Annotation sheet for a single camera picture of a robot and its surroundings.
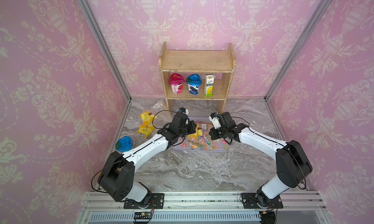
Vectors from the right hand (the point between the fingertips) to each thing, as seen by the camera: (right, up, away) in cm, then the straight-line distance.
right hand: (210, 132), depth 89 cm
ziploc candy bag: (-41, +1, +5) cm, 41 cm away
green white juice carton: (-1, +29, -4) cm, 29 cm away
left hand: (-8, +5, -6) cm, 11 cm away
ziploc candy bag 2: (-32, +11, +4) cm, 34 cm away
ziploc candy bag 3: (-9, -1, -4) cm, 10 cm away
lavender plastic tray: (-20, -10, +4) cm, 23 cm away
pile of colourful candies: (-3, -7, +4) cm, 9 cm away
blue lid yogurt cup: (-10, +31, -1) cm, 33 cm away
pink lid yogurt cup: (-21, +31, -2) cm, 38 cm away
